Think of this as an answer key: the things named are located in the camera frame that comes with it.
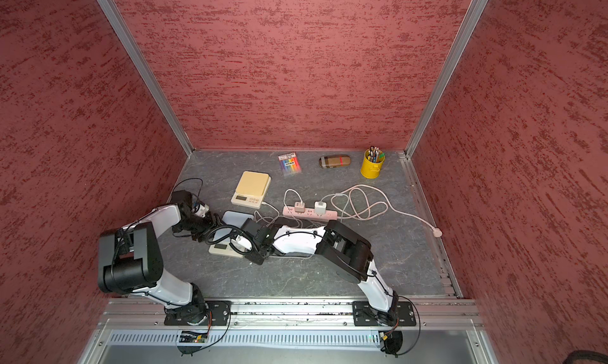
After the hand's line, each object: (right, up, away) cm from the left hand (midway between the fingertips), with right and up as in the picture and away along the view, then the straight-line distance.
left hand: (221, 233), depth 90 cm
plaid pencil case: (+43, +29, +24) cm, 57 cm away
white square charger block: (+39, +10, +2) cm, 40 cm away
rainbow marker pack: (+25, +28, +24) cm, 45 cm away
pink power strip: (+34, +7, +5) cm, 35 cm away
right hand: (+14, -8, -2) cm, 16 cm away
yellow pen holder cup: (+63, +28, +13) cm, 70 cm away
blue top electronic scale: (+2, -5, -3) cm, 6 cm away
